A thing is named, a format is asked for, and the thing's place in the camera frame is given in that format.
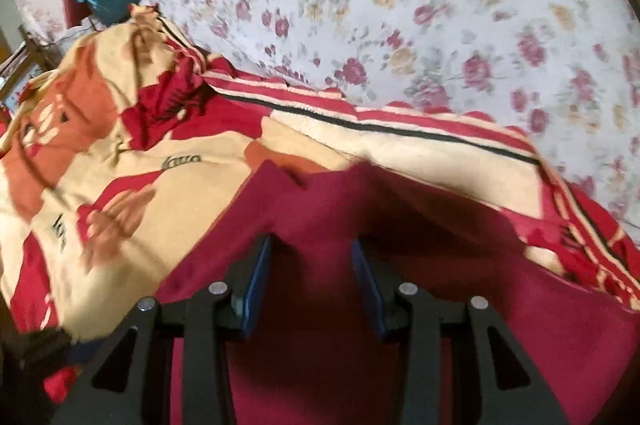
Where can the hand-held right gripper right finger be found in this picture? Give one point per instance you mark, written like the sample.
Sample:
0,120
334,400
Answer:
367,277

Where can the red and yellow printed blanket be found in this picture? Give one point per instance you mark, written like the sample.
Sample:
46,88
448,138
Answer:
125,145

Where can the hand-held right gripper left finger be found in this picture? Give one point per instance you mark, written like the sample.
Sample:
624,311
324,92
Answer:
256,277

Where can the floral white quilt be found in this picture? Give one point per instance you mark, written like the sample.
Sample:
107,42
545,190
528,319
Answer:
425,15

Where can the maroon shirt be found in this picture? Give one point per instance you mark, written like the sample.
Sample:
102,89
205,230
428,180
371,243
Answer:
320,215

